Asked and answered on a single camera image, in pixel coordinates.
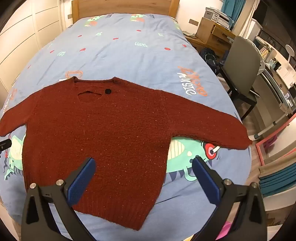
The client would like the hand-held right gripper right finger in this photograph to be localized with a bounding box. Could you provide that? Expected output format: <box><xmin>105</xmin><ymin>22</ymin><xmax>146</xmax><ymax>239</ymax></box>
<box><xmin>193</xmin><ymin>156</ymin><xmax>268</xmax><ymax>241</ymax></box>

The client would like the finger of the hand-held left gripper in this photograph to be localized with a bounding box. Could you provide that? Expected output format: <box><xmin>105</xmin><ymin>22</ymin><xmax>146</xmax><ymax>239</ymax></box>
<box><xmin>0</xmin><ymin>138</ymin><xmax>12</xmax><ymax>154</ymax></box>

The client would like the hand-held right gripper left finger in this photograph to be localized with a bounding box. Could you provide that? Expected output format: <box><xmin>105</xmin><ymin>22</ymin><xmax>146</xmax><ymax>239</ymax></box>
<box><xmin>21</xmin><ymin>158</ymin><xmax>96</xmax><ymax>241</ymax></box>

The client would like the dark red knit sweater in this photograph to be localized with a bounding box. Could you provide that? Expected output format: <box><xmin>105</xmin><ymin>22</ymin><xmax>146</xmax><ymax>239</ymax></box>
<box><xmin>0</xmin><ymin>76</ymin><xmax>252</xmax><ymax>231</ymax></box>

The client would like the stack of teal cushions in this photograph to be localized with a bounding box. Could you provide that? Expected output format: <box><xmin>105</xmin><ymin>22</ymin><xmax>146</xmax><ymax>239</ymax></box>
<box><xmin>258</xmin><ymin>160</ymin><xmax>296</xmax><ymax>197</ymax></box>

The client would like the white metal tube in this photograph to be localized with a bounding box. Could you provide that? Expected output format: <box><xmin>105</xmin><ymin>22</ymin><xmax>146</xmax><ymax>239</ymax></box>
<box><xmin>252</xmin><ymin>113</ymin><xmax>296</xmax><ymax>141</ymax></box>

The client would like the white wardrobe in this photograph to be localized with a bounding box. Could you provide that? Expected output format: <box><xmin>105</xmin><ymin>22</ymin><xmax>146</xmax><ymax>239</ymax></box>
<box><xmin>0</xmin><ymin>0</ymin><xmax>75</xmax><ymax>93</ymax></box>

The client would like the white desk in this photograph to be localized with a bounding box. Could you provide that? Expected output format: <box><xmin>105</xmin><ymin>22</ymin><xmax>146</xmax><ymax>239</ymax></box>
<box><xmin>254</xmin><ymin>53</ymin><xmax>296</xmax><ymax>116</ymax></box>

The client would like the dark backpack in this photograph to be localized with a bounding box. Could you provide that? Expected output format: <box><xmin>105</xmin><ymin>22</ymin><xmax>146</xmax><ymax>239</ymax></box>
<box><xmin>199</xmin><ymin>47</ymin><xmax>219</xmax><ymax>75</ymax></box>

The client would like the grey chair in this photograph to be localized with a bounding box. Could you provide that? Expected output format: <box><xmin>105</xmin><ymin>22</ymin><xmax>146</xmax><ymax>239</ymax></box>
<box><xmin>216</xmin><ymin>36</ymin><xmax>265</xmax><ymax>121</ymax></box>

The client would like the blue printed blanket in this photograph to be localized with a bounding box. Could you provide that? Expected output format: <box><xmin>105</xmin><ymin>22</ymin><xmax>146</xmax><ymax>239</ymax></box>
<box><xmin>0</xmin><ymin>13</ymin><xmax>253</xmax><ymax>241</ymax></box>

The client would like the wooden side desk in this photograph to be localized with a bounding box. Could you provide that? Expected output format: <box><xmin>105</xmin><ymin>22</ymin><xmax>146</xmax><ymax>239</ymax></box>
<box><xmin>185</xmin><ymin>17</ymin><xmax>236</xmax><ymax>56</ymax></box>

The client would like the white round lamp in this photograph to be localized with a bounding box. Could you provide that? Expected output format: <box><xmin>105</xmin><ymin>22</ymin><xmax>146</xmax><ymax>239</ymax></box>
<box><xmin>285</xmin><ymin>44</ymin><xmax>296</xmax><ymax>67</ymax></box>

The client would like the white cabinet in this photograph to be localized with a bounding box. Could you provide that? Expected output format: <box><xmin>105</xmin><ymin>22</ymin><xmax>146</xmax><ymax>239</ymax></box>
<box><xmin>248</xmin><ymin>19</ymin><xmax>263</xmax><ymax>42</ymax></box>

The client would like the white printer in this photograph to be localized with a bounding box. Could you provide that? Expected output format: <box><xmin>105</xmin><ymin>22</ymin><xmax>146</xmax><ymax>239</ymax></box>
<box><xmin>203</xmin><ymin>7</ymin><xmax>223</xmax><ymax>22</ymax></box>

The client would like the teal curtain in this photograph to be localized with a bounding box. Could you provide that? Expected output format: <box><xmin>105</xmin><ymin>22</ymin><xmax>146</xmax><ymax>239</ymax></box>
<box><xmin>220</xmin><ymin>0</ymin><xmax>246</xmax><ymax>30</ymax></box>

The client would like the wooden bed headboard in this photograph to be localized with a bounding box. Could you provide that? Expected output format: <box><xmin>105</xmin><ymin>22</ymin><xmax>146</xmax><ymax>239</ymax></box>
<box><xmin>71</xmin><ymin>0</ymin><xmax>180</xmax><ymax>24</ymax></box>

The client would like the pink frame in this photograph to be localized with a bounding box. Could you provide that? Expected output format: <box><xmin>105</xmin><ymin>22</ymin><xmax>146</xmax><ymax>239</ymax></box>
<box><xmin>255</xmin><ymin>133</ymin><xmax>296</xmax><ymax>166</ymax></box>

